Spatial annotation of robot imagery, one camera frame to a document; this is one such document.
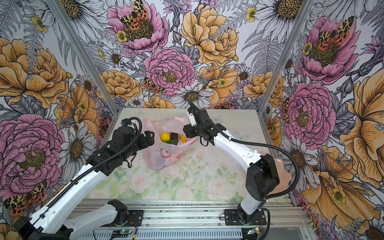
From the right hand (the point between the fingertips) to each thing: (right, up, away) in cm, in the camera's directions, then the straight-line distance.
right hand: (189, 131), depth 84 cm
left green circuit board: (-33, -47, -12) cm, 59 cm away
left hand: (-21, -4, -9) cm, 23 cm away
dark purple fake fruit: (-12, -4, +19) cm, 22 cm away
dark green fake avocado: (-11, -7, +14) cm, 19 cm away
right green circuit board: (+32, -46, -12) cm, 57 cm away
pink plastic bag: (-15, -12, -4) cm, 20 cm away
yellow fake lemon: (-17, -4, +16) cm, 24 cm away
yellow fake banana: (-5, -6, +18) cm, 20 cm away
